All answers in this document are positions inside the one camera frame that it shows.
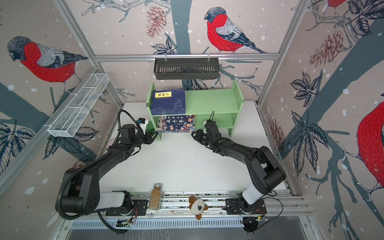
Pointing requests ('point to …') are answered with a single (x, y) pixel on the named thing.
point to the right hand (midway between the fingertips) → (191, 135)
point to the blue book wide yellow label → (167, 113)
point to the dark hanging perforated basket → (172, 68)
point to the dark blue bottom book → (168, 99)
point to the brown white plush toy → (197, 206)
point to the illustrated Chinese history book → (176, 124)
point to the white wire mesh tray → (65, 123)
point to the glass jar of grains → (155, 203)
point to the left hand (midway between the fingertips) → (154, 132)
